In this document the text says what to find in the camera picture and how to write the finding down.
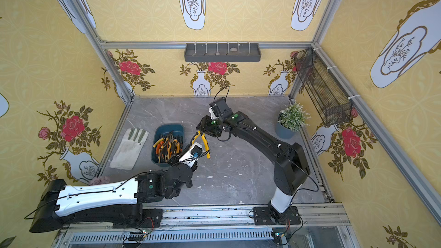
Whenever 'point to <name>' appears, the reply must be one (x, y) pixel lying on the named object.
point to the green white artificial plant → (294, 116)
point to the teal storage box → (167, 139)
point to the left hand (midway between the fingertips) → (191, 148)
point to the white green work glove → (129, 148)
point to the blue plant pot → (282, 131)
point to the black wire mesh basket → (333, 106)
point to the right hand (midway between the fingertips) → (197, 132)
